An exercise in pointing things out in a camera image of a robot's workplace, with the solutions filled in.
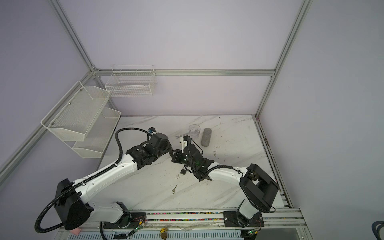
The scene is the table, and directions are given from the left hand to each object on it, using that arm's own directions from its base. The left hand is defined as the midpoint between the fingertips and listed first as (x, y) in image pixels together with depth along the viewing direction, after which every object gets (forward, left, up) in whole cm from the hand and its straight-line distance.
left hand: (168, 144), depth 80 cm
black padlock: (-7, -7, -19) cm, 22 cm away
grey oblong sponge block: (+18, -22, -17) cm, 33 cm away
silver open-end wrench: (+21, -5, -19) cm, 29 cm away
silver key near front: (-18, -3, -20) cm, 27 cm away
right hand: (-5, 0, -1) cm, 5 cm away
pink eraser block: (-38, +41, -18) cm, 59 cm away
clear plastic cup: (+24, -14, -17) cm, 33 cm away
